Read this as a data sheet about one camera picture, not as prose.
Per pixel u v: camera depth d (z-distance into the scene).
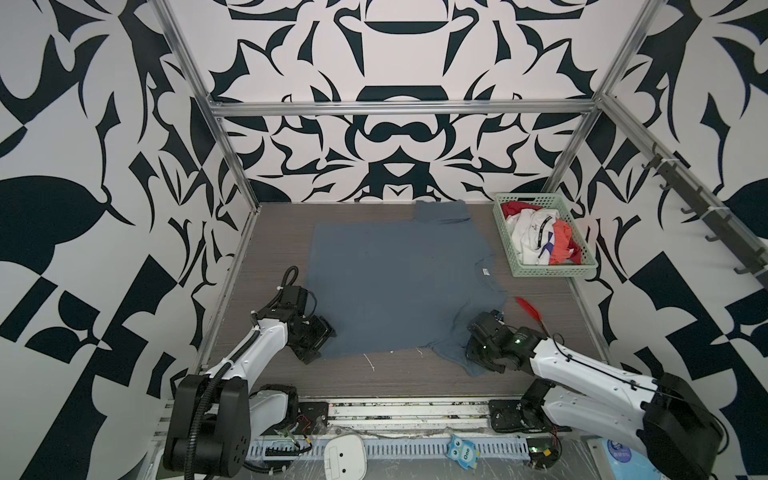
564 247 1.00
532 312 0.91
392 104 0.90
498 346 0.64
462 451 0.69
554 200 1.15
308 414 0.74
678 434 0.41
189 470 0.35
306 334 0.77
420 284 0.98
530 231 1.01
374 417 0.76
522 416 0.68
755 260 0.50
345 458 0.68
